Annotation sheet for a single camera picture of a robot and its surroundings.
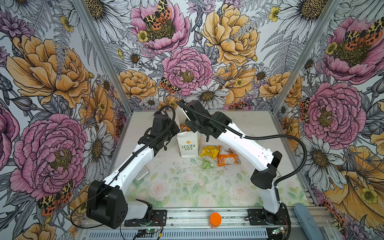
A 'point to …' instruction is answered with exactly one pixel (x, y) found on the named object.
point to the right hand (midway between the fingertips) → (195, 119)
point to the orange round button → (215, 219)
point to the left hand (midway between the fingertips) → (178, 129)
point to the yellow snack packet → (211, 151)
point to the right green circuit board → (277, 230)
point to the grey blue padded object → (313, 231)
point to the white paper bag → (188, 141)
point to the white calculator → (143, 172)
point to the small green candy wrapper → (207, 164)
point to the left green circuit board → (151, 230)
